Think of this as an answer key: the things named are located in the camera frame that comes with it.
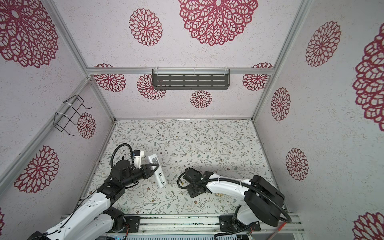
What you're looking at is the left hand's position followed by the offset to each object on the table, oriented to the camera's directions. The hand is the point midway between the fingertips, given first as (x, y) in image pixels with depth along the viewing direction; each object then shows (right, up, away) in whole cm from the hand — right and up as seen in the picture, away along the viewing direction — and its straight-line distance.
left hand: (158, 167), depth 79 cm
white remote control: (-2, +5, -2) cm, 6 cm away
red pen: (+61, -28, -6) cm, 67 cm away
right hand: (+17, -13, +5) cm, 22 cm away
